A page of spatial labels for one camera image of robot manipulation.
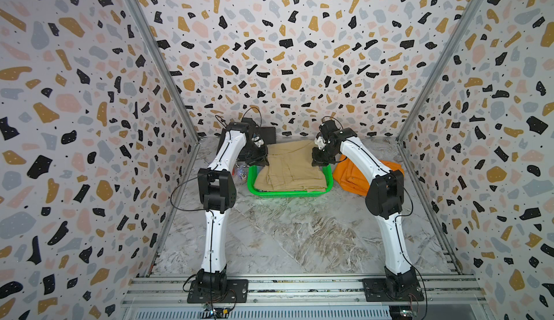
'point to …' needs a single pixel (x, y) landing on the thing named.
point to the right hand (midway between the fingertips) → (312, 163)
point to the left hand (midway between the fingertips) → (271, 162)
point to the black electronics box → (268, 133)
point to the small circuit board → (218, 312)
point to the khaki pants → (290, 169)
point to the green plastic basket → (254, 170)
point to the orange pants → (350, 180)
